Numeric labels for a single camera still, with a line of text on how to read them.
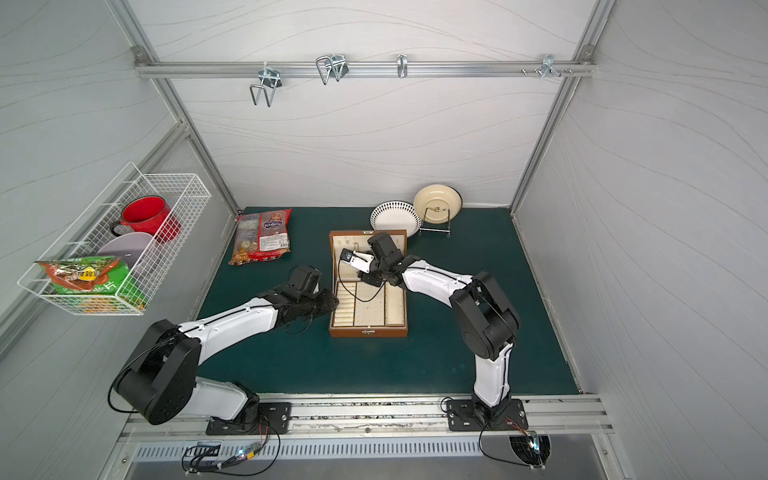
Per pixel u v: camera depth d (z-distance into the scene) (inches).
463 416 28.8
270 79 30.8
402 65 31.0
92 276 21.3
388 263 28.6
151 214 25.9
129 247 25.0
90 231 24.6
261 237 42.0
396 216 46.7
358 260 31.5
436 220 42.4
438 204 40.9
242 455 26.9
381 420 29.5
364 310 33.9
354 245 34.8
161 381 16.7
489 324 19.3
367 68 30.8
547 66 30.1
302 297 27.3
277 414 29.0
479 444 25.5
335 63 30.1
